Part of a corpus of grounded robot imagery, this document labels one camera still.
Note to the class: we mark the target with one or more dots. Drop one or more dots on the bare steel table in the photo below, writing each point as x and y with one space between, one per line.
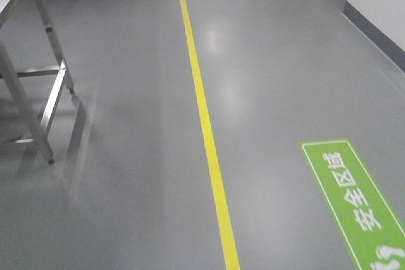
38 71

